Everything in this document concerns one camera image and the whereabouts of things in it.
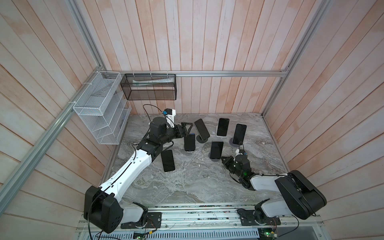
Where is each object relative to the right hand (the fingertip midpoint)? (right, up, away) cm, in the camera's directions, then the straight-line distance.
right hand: (220, 156), depth 91 cm
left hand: (-20, +17, -17) cm, 31 cm away
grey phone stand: (+11, +7, +13) cm, 18 cm away
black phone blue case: (-19, +9, +1) cm, 21 cm away
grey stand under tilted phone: (-12, +10, +10) cm, 18 cm away
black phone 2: (-2, +4, 0) cm, 5 cm away
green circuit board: (+19, -34, -21) cm, 44 cm away
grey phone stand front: (-3, -3, +4) cm, 6 cm away
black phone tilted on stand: (-11, +17, +9) cm, 22 cm away
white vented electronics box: (-7, -34, -21) cm, 41 cm away
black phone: (+4, +18, +9) cm, 21 cm away
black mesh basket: (-47, +47, +13) cm, 68 cm away
